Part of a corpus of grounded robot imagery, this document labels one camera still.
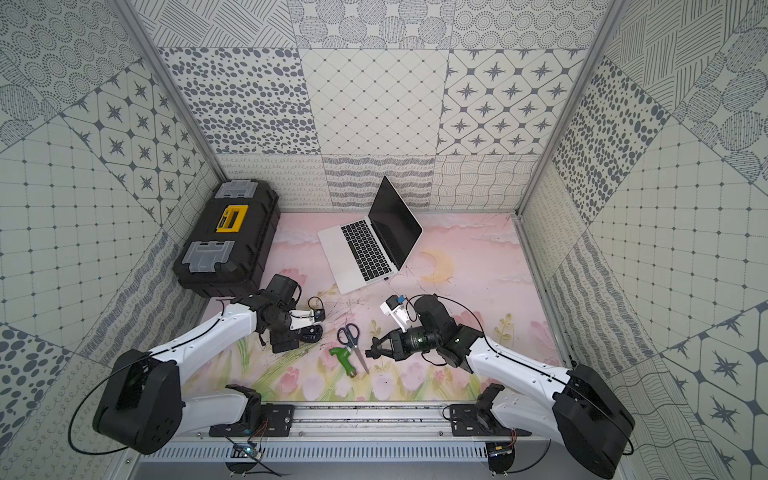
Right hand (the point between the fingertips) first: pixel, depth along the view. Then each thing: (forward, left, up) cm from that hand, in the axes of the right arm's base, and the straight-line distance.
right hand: (376, 351), depth 73 cm
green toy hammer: (+3, +11, -11) cm, 15 cm away
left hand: (+12, +28, -7) cm, 31 cm away
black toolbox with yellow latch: (+26, +45, +7) cm, 53 cm away
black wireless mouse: (+8, +20, -9) cm, 23 cm away
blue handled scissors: (+9, +10, -12) cm, 17 cm away
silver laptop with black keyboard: (+41, +5, -10) cm, 42 cm away
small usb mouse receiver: (+29, -1, -12) cm, 31 cm away
